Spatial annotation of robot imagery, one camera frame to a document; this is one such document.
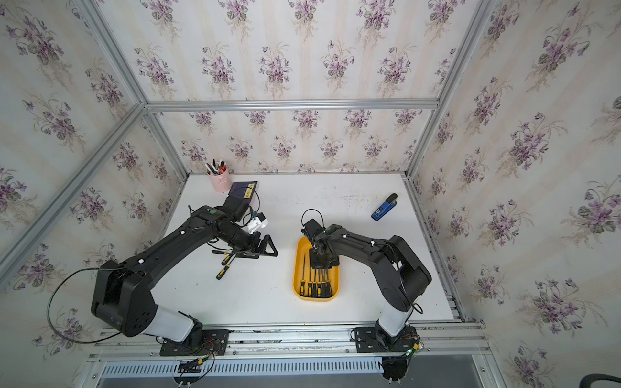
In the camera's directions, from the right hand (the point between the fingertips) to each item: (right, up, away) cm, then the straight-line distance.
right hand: (321, 265), depth 89 cm
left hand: (-17, +7, -12) cm, 22 cm away
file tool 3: (-37, -2, -2) cm, 37 cm away
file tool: (-7, -5, -5) cm, 10 cm away
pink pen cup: (-45, +33, +18) cm, 58 cm away
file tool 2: (-36, +2, +1) cm, 36 cm away
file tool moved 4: (-4, -5, -5) cm, 8 cm away
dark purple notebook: (-36, +29, +23) cm, 52 cm away
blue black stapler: (+26, +20, +12) cm, 35 cm away
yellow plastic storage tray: (-7, +5, +2) cm, 9 cm away
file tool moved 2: (+1, -5, -5) cm, 7 cm away
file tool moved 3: (-3, -5, -5) cm, 8 cm away
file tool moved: (+2, -6, -6) cm, 9 cm away
